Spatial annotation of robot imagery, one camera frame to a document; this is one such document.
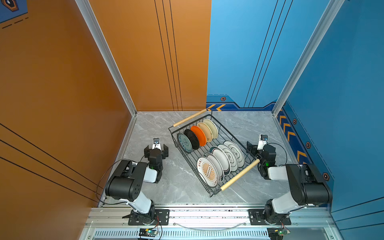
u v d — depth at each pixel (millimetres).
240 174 682
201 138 919
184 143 943
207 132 940
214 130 942
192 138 878
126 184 458
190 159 912
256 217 725
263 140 797
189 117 912
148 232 708
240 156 833
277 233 702
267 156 710
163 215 744
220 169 806
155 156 713
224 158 810
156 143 791
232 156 826
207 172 811
